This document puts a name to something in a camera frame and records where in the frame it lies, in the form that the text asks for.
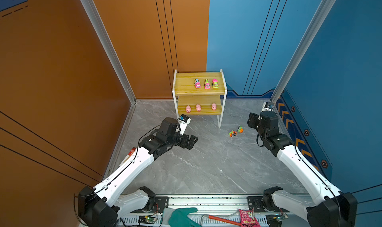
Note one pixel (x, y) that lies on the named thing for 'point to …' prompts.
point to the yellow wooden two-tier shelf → (199, 93)
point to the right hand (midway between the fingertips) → (252, 114)
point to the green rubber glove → (178, 217)
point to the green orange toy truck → (233, 133)
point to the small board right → (284, 216)
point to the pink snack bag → (247, 218)
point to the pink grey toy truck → (197, 84)
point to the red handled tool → (238, 223)
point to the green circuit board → (146, 219)
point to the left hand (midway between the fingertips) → (190, 134)
